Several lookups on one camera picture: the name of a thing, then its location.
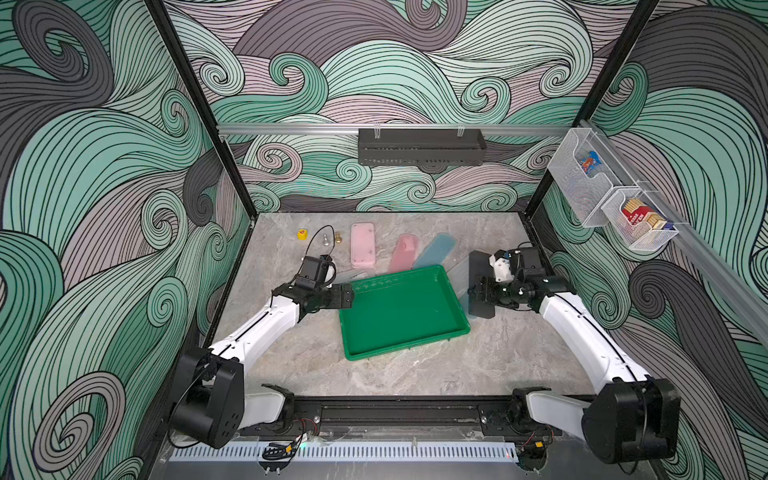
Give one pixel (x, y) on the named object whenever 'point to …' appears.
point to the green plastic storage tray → (401, 311)
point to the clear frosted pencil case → (348, 276)
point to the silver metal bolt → (325, 242)
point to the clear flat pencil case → (459, 277)
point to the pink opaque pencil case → (363, 245)
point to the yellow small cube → (302, 234)
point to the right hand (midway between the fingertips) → (486, 294)
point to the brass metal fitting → (339, 239)
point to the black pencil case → (480, 270)
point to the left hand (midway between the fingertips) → (340, 291)
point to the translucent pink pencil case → (405, 253)
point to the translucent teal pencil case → (435, 251)
